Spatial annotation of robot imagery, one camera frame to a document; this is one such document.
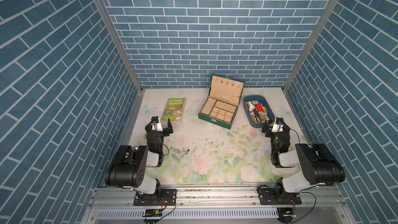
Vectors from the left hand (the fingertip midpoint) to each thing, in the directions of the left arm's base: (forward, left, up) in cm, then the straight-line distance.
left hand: (164, 119), depth 89 cm
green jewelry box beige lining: (+16, -35, -6) cm, 39 cm away
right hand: (-1, -65, 0) cm, 65 cm away
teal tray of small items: (+13, -60, -8) cm, 62 cm away
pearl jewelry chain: (-14, -11, -12) cm, 22 cm away
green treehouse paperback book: (+14, -2, -9) cm, 17 cm away
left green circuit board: (-43, 0, -14) cm, 45 cm away
